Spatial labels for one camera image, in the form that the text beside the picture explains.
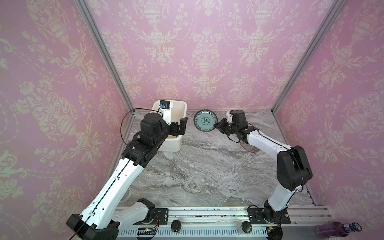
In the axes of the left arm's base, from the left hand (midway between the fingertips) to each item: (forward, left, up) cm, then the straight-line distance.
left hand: (179, 117), depth 67 cm
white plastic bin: (+34, +5, -30) cm, 46 cm away
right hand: (+12, -18, -19) cm, 29 cm away
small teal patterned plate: (+16, -13, -19) cm, 28 cm away
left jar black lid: (-38, 0, -28) cm, 47 cm away
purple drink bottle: (-38, -68, -28) cm, 83 cm away
